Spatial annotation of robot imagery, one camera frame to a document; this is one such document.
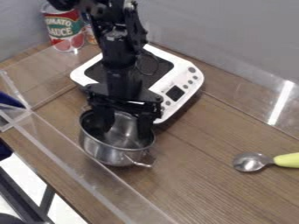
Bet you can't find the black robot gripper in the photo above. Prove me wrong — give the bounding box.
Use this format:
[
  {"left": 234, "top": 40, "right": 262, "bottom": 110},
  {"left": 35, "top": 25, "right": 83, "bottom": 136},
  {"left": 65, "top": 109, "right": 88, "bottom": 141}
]
[{"left": 84, "top": 67, "right": 164, "bottom": 139}]

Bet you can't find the silver steel pot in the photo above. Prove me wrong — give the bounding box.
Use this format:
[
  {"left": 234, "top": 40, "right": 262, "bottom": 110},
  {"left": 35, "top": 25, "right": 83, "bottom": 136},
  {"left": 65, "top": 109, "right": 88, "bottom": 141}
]
[{"left": 79, "top": 110, "right": 155, "bottom": 168}]

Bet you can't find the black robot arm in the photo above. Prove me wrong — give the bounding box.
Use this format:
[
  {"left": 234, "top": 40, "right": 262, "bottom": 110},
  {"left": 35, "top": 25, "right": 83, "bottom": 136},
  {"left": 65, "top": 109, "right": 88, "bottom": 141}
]
[{"left": 47, "top": 0, "right": 163, "bottom": 139}]

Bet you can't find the white and black induction stove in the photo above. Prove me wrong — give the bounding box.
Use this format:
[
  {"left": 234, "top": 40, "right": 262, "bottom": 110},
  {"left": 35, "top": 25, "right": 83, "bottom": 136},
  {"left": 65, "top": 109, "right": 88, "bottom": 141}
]
[{"left": 69, "top": 43, "right": 206, "bottom": 125}]

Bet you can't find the alphabet soup can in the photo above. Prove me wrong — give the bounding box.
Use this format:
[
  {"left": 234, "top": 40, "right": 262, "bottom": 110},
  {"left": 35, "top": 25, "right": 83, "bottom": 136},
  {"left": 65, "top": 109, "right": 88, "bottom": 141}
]
[{"left": 83, "top": 19, "right": 97, "bottom": 45}]

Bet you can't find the clear acrylic barrier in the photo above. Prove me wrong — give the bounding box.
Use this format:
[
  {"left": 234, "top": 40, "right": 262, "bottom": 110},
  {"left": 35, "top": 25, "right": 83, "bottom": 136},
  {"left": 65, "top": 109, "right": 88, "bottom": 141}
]
[{"left": 0, "top": 70, "right": 177, "bottom": 224}]

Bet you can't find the dark blue object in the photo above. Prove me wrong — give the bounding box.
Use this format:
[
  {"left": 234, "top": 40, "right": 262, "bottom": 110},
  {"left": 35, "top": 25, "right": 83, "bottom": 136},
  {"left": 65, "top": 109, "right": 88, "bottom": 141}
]
[{"left": 0, "top": 91, "right": 24, "bottom": 161}]

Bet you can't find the tomato sauce can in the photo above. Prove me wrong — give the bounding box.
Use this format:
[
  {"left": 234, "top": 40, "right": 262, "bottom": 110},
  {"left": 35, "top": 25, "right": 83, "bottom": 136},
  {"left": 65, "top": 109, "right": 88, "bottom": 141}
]
[{"left": 41, "top": 3, "right": 85, "bottom": 52}]

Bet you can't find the spoon with yellow handle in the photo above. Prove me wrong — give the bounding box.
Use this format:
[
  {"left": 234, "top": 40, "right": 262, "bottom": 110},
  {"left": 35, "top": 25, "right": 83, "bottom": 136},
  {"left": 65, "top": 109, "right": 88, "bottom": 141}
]
[{"left": 232, "top": 152, "right": 299, "bottom": 172}]

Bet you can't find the black table leg frame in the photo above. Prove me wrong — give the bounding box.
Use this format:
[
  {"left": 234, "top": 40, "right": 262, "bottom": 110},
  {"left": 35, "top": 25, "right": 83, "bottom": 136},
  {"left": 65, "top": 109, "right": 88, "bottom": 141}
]
[{"left": 0, "top": 167, "right": 55, "bottom": 224}]

